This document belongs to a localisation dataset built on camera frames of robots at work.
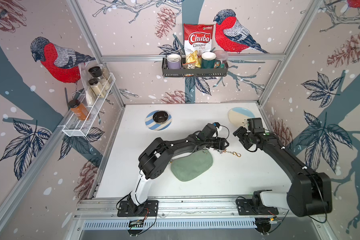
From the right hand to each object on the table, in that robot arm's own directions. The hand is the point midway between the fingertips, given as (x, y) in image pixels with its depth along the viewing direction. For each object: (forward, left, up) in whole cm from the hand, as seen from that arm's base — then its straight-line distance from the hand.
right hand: (235, 133), depth 88 cm
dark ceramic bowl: (+18, +49, -7) cm, 53 cm away
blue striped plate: (+13, +54, -11) cm, 56 cm away
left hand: (-5, +5, -1) cm, 7 cm away
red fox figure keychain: (-6, +7, -11) cm, 15 cm away
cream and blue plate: (+24, -10, -12) cm, 29 cm away
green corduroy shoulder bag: (-17, +26, -11) cm, 33 cm away
